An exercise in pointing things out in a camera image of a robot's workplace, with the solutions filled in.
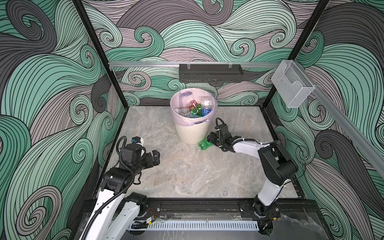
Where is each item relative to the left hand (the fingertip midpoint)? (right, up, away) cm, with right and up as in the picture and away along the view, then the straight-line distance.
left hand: (152, 154), depth 72 cm
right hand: (+33, +4, +24) cm, 41 cm away
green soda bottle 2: (+24, +23, +18) cm, 37 cm away
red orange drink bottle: (+21, +26, +22) cm, 40 cm away
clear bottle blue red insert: (+15, +22, +20) cm, 33 cm away
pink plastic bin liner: (+14, +31, +20) cm, 39 cm away
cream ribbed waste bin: (+22, +8, +15) cm, 28 cm away
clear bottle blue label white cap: (+29, +26, +13) cm, 41 cm away
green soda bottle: (+29, 0, +26) cm, 39 cm away
